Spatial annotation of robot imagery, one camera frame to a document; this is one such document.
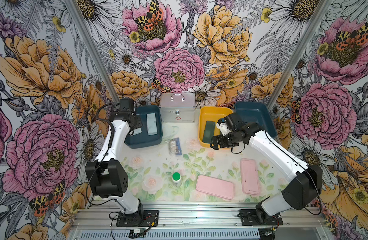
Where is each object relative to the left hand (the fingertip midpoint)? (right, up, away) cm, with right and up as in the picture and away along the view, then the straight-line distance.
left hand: (134, 129), depth 85 cm
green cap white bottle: (+24, -26, -7) cm, 36 cm away
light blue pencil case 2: (+2, -1, -2) cm, 3 cm away
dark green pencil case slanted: (+45, -2, +21) cm, 49 cm away
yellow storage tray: (+42, +9, +31) cm, 53 cm away
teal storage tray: (-2, -9, +23) cm, 25 cm away
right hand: (+46, -10, -5) cm, 48 cm away
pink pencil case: (+45, -31, -3) cm, 55 cm away
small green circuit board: (+6, -49, -12) cm, 51 cm away
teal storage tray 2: (+84, +12, +35) cm, 92 cm away
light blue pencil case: (+3, +3, +27) cm, 27 cm away
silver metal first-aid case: (+23, +15, +23) cm, 36 cm away
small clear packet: (+21, -12, +14) cm, 28 cm away
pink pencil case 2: (+65, -27, +2) cm, 70 cm away
